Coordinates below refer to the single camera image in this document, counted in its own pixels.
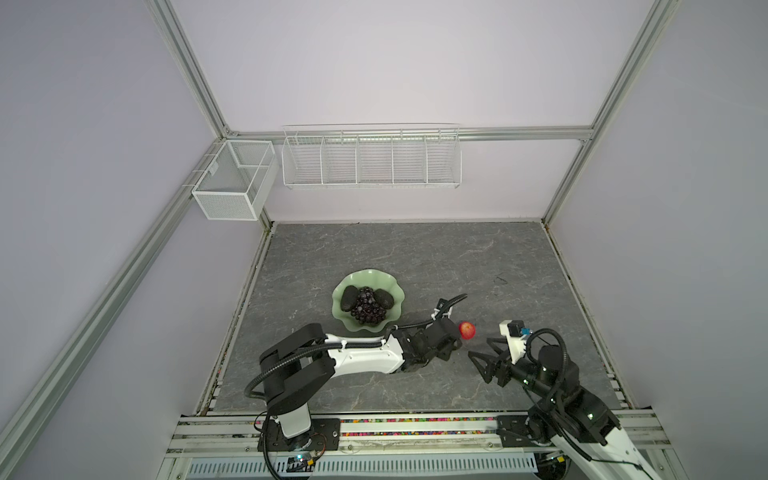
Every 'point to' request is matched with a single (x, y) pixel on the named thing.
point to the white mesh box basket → (234, 182)
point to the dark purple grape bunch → (367, 310)
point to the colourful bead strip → (418, 420)
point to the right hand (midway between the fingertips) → (481, 349)
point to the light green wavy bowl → (372, 279)
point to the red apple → (467, 330)
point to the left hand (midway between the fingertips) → (446, 338)
